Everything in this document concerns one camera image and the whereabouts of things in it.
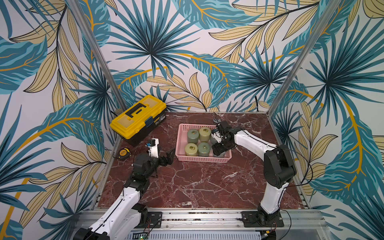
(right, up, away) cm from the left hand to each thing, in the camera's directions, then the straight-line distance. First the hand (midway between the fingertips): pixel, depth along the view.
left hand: (167, 149), depth 80 cm
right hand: (+31, -1, +13) cm, 33 cm away
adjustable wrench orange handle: (+32, +17, +37) cm, 52 cm away
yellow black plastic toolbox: (-18, +18, +14) cm, 29 cm away
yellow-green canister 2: (+21, +7, +17) cm, 28 cm away
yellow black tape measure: (-29, -5, +13) cm, 32 cm away
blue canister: (+30, -4, +6) cm, 31 cm away
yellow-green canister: (+12, -1, +8) cm, 15 cm away
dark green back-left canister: (+14, +6, +17) cm, 22 cm away
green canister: (+20, -1, +10) cm, 22 cm away
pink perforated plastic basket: (+6, +2, +23) cm, 24 cm away
